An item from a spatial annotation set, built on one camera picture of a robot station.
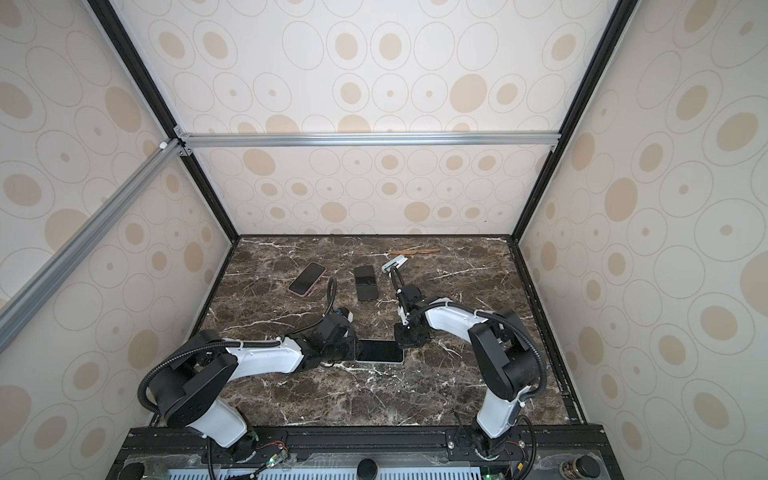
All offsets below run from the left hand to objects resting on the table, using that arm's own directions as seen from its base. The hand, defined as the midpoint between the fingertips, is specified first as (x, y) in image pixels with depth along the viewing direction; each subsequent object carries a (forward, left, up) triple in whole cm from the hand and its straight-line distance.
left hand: (370, 345), depth 88 cm
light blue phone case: (-5, -6, -2) cm, 8 cm away
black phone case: (+24, +3, -3) cm, 25 cm away
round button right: (-30, -47, +8) cm, 56 cm away
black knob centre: (-31, -1, +7) cm, 32 cm away
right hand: (+2, -10, -3) cm, 11 cm away
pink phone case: (+22, +22, -3) cm, 31 cm away
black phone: (+26, +24, -3) cm, 35 cm away
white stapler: (+32, -8, -1) cm, 33 cm away
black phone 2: (+24, +3, -3) cm, 25 cm away
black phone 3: (0, -2, -5) cm, 5 cm away
